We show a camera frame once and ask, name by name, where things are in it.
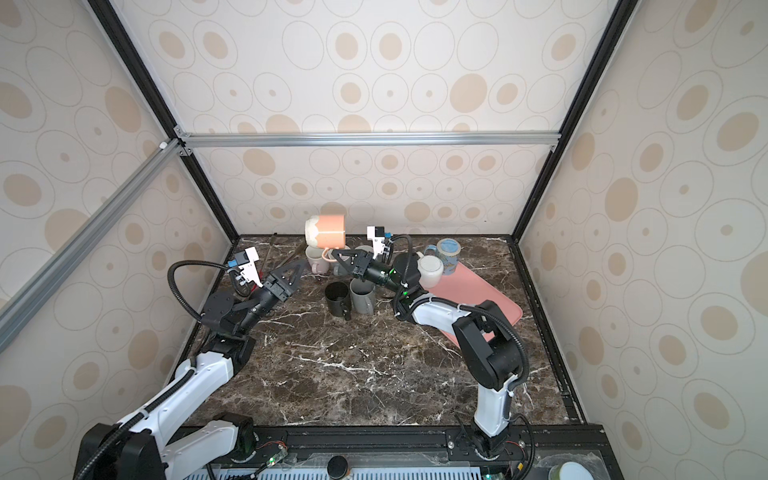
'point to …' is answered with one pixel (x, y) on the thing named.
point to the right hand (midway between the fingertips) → (333, 259)
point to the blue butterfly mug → (448, 250)
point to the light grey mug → (345, 258)
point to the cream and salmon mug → (326, 232)
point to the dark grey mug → (362, 296)
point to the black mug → (338, 299)
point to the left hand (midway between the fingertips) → (308, 263)
